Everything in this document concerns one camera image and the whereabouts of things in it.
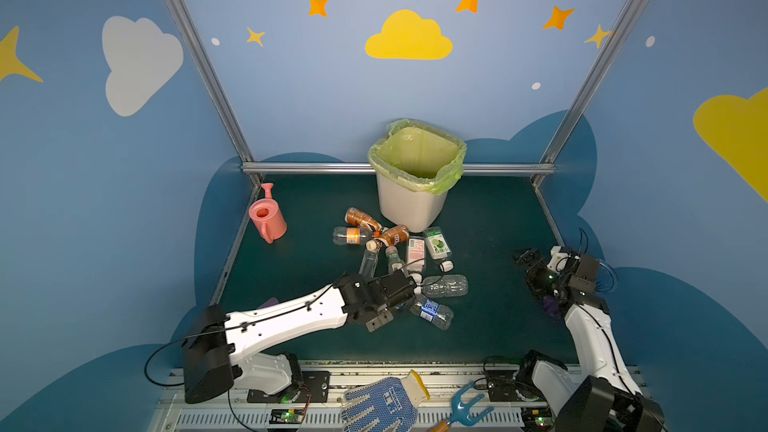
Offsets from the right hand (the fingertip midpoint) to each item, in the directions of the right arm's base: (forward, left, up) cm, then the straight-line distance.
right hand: (521, 259), depth 84 cm
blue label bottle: (-14, +25, -7) cm, 29 cm away
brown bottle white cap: (+9, +38, -5) cm, 40 cm away
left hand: (-15, +39, -1) cm, 42 cm away
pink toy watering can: (+12, +78, -1) cm, 79 cm away
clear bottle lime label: (+10, +22, -9) cm, 26 cm away
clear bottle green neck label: (+1, +36, -7) cm, 37 cm away
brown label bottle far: (+18, +48, -8) cm, 52 cm away
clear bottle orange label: (+11, +51, -7) cm, 53 cm away
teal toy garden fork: (-36, +19, -12) cm, 42 cm away
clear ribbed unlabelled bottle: (-6, +21, -7) cm, 23 cm away
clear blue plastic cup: (-8, -17, +7) cm, 20 cm away
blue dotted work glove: (-36, +37, -11) cm, 53 cm away
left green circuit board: (-39, +61, -12) cm, 73 cm away
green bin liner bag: (+38, +29, +5) cm, 48 cm away
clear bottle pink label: (+6, +29, -9) cm, 31 cm away
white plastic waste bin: (+17, +30, 0) cm, 35 cm away
